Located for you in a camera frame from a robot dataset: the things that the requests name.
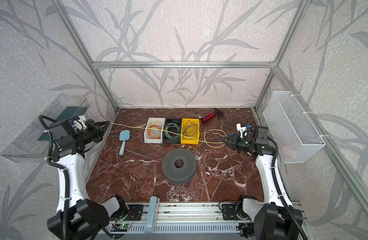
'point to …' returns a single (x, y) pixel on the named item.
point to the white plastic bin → (150, 120)
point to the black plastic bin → (172, 129)
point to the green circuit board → (124, 225)
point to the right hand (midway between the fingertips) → (223, 135)
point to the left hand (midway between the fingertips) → (110, 116)
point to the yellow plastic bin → (184, 140)
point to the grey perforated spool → (179, 166)
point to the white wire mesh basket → (295, 137)
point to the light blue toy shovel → (124, 135)
